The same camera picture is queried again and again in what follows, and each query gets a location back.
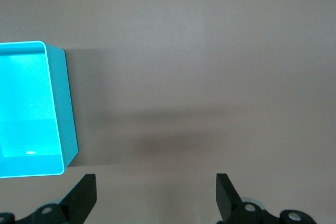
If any teal plastic bin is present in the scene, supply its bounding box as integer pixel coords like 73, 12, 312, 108
0, 40, 79, 179

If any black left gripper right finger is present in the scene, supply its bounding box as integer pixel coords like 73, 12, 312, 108
216, 173, 316, 224

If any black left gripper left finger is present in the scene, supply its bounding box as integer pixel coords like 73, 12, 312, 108
0, 174, 97, 224

